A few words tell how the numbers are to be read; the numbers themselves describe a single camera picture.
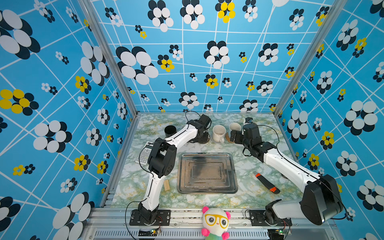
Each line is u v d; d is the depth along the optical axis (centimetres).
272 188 82
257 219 72
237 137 77
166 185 83
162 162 54
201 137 83
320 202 41
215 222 66
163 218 74
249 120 74
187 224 72
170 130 99
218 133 102
